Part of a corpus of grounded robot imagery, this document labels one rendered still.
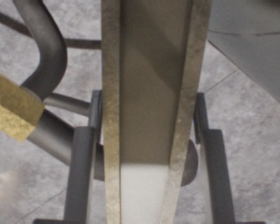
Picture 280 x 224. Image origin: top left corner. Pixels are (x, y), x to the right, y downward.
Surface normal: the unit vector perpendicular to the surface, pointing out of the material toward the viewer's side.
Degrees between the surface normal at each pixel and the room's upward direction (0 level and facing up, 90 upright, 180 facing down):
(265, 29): 48
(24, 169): 0
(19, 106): 60
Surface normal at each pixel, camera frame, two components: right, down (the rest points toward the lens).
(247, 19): -0.48, 0.86
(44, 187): 0.05, 0.61
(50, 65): 0.18, -0.34
